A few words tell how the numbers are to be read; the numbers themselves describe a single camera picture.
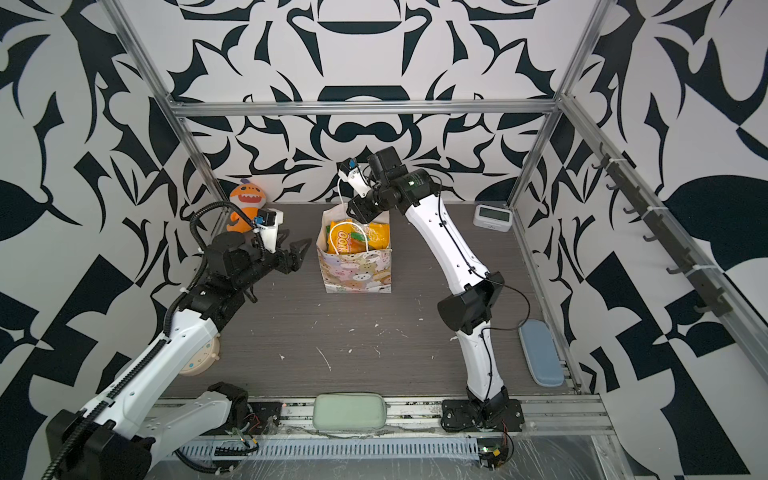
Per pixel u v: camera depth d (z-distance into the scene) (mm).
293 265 673
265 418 739
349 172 673
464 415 743
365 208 687
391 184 587
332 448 712
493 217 1119
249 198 1111
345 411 740
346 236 811
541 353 899
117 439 378
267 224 614
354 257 754
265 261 616
